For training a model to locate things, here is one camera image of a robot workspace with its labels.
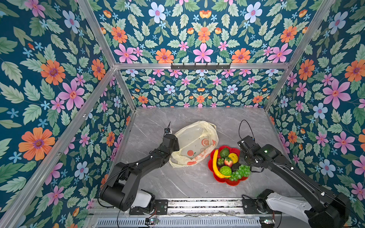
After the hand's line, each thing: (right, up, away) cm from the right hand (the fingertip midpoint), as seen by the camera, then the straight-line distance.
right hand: (241, 159), depth 78 cm
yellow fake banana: (-14, -5, +5) cm, 16 cm away
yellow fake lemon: (-2, -1, +8) cm, 8 cm away
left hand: (-38, +10, +12) cm, 41 cm away
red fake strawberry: (-6, -3, +4) cm, 8 cm away
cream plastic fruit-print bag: (-25, +7, +23) cm, 34 cm away
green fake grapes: (+1, -6, -1) cm, 6 cm away
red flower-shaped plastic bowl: (-13, -11, +2) cm, 18 cm away
